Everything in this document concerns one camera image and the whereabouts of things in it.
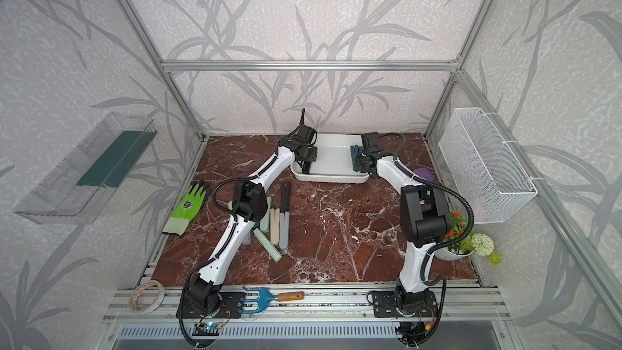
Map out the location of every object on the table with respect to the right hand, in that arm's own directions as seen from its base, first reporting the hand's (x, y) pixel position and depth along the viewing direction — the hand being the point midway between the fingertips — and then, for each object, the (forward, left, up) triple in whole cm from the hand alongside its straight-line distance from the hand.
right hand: (361, 160), depth 99 cm
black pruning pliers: (+1, +24, -6) cm, 25 cm away
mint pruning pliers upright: (-25, +38, -7) cm, 46 cm away
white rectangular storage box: (+7, +11, -11) cm, 17 cm away
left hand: (+9, +21, -6) cm, 24 cm away
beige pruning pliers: (-25, +34, -7) cm, 43 cm away
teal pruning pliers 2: (+10, 0, -10) cm, 14 cm away
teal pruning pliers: (-9, +1, +8) cm, 12 cm away
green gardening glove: (-18, +69, -8) cm, 72 cm away
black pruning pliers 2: (-12, +32, -9) cm, 35 cm away
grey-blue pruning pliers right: (-23, +31, -8) cm, 39 cm away
